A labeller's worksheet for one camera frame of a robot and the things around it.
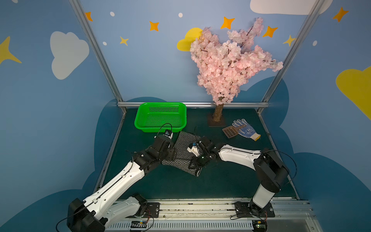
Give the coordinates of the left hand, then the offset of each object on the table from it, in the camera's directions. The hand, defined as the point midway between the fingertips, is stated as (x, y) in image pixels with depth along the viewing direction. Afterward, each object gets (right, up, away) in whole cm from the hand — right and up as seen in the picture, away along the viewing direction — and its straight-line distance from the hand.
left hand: (169, 145), depth 78 cm
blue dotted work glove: (+56, +6, +29) cm, 63 cm away
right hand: (+12, -13, +6) cm, 19 cm away
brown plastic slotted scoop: (+44, +6, +30) cm, 53 cm away
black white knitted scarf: (+8, -10, +14) cm, 19 cm away
